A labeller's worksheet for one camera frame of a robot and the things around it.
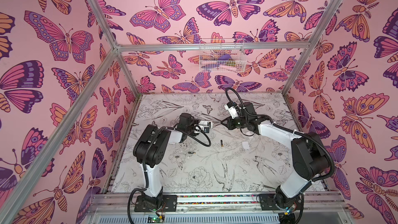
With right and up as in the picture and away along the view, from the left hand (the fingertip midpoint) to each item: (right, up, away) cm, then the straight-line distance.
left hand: (199, 119), depth 100 cm
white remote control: (+5, -3, -1) cm, 6 cm away
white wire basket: (+15, +40, -4) cm, 43 cm away
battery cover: (+28, -15, -8) cm, 33 cm away
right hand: (+14, 0, -11) cm, 18 cm away
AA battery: (+14, -14, -6) cm, 21 cm away
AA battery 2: (-5, -19, -10) cm, 22 cm away
